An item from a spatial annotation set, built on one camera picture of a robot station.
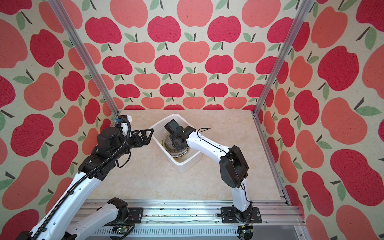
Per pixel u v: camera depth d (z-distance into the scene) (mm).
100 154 512
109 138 485
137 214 746
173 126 676
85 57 880
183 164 745
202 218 735
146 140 612
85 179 442
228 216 744
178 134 635
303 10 706
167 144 948
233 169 500
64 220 389
